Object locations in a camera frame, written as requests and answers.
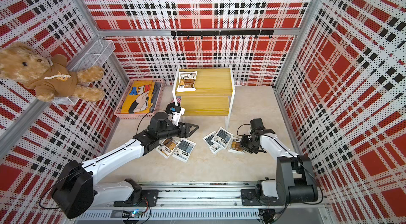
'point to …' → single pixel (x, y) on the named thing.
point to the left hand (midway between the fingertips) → (196, 126)
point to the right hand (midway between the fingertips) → (243, 146)
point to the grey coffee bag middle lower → (214, 148)
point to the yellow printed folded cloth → (139, 98)
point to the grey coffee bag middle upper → (222, 137)
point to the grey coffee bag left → (184, 150)
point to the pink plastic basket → (159, 83)
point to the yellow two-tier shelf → (213, 96)
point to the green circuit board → (135, 214)
